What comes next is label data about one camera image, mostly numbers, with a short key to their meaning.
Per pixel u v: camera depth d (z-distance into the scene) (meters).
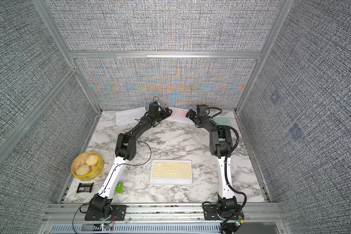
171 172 0.86
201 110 0.90
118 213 0.73
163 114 1.03
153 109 0.93
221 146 0.65
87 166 0.85
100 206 0.64
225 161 0.64
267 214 0.75
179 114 1.15
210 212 0.73
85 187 0.80
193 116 1.00
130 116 1.16
